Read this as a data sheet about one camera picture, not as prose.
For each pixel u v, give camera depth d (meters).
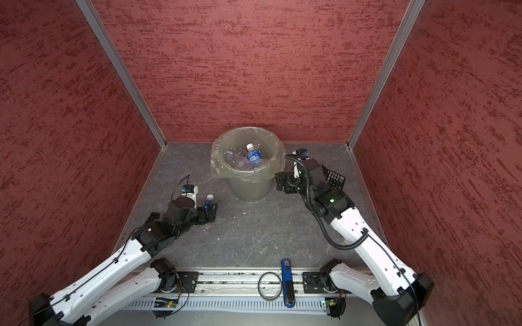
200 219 0.69
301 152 0.62
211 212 0.70
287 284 0.71
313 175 0.49
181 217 0.58
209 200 0.95
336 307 0.72
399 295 0.37
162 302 0.73
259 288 0.73
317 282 0.74
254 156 0.83
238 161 0.88
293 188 0.63
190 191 0.68
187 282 0.74
